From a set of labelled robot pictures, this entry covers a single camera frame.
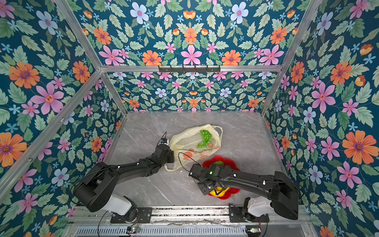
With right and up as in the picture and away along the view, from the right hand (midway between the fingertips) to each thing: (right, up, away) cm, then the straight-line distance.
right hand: (205, 187), depth 77 cm
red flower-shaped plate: (+14, +10, +12) cm, 20 cm away
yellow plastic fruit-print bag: (-9, +19, +24) cm, 32 cm away
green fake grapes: (+2, +25, +22) cm, 33 cm away
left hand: (-18, +18, +14) cm, 29 cm away
